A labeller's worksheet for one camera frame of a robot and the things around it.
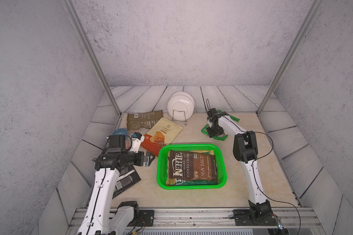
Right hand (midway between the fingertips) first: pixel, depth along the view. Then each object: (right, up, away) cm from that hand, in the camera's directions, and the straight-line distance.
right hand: (214, 133), depth 106 cm
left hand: (-40, -8, -32) cm, 52 cm away
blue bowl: (-67, +1, -1) cm, 67 cm away
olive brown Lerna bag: (-52, +10, +9) cm, 53 cm away
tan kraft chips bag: (-5, -10, -15) cm, 19 cm away
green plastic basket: (-35, -15, -19) cm, 42 cm away
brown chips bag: (-17, -17, -21) cm, 32 cm away
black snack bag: (-55, -24, -19) cm, 63 cm away
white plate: (-24, +20, +1) cm, 31 cm away
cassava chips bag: (-37, 0, 0) cm, 37 cm away
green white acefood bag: (+4, -2, -1) cm, 4 cm away
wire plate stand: (-20, +9, +8) cm, 24 cm away
